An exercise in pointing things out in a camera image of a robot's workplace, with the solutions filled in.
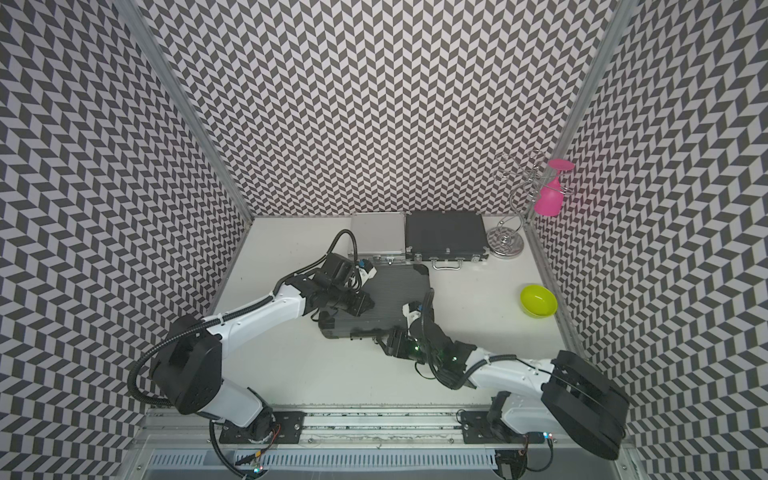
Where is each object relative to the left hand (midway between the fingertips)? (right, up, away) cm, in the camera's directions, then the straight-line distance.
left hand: (368, 308), depth 84 cm
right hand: (+5, -9, -5) cm, 11 cm away
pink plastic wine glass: (+56, +32, +7) cm, 65 cm away
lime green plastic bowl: (+53, 0, +10) cm, 54 cm away
